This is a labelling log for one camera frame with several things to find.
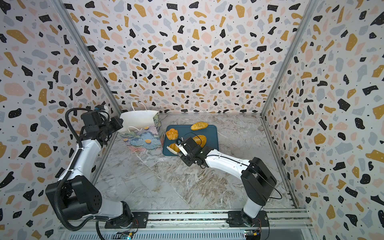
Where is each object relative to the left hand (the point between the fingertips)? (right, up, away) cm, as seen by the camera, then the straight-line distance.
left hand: (121, 116), depth 81 cm
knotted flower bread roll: (+23, -11, +23) cm, 34 cm away
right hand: (+33, -20, +5) cm, 39 cm away
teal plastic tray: (+48, -13, +22) cm, 54 cm away
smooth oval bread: (+41, -5, +29) cm, 51 cm away
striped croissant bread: (+26, -19, +15) cm, 35 cm away
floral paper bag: (+12, -7, -2) cm, 14 cm away
